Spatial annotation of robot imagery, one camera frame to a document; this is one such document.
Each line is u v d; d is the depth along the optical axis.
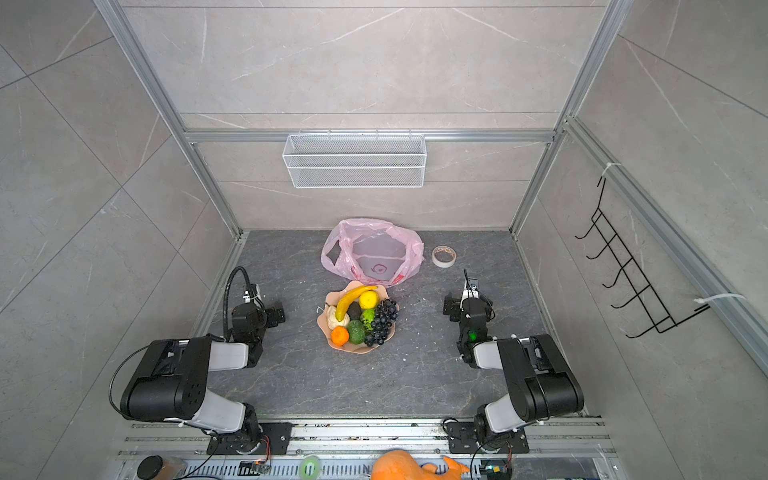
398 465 0.64
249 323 0.73
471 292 0.79
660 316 0.61
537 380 0.44
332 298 0.93
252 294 0.80
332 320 0.88
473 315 0.70
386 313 0.86
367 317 0.88
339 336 0.83
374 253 1.11
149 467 0.62
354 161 1.01
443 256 1.14
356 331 0.85
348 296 0.93
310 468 0.70
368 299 0.92
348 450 0.73
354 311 0.92
